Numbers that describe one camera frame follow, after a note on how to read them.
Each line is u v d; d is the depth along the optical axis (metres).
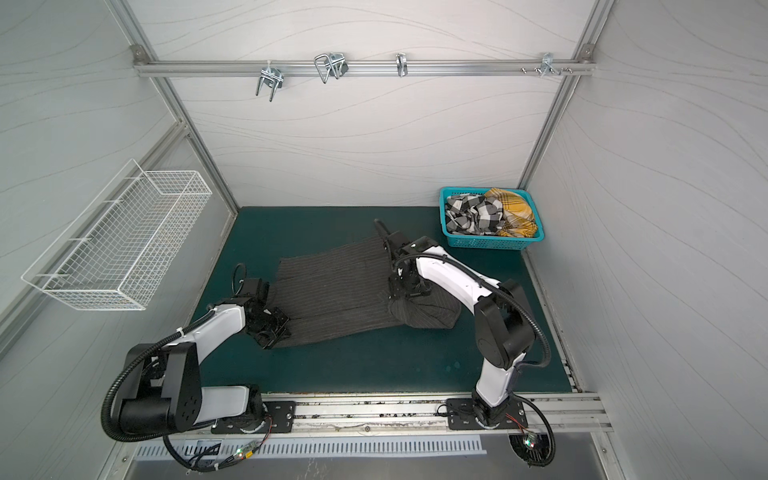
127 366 0.41
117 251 0.68
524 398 0.73
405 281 0.75
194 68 0.78
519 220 1.04
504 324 0.47
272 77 0.80
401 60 0.72
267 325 0.75
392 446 0.70
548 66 0.76
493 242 1.04
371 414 0.75
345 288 0.96
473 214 1.08
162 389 0.42
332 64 0.76
